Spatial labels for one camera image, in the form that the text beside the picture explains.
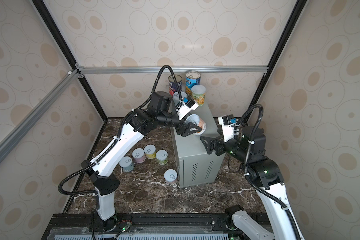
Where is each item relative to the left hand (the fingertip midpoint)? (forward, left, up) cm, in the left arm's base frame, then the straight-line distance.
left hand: (201, 123), depth 61 cm
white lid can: (+8, +29, -36) cm, 47 cm away
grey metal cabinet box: (-11, +1, -17) cm, 20 cm away
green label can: (+4, +21, -36) cm, 42 cm away
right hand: (-3, -4, -3) cm, 6 cm away
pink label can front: (-9, +14, -36) cm, 40 cm away
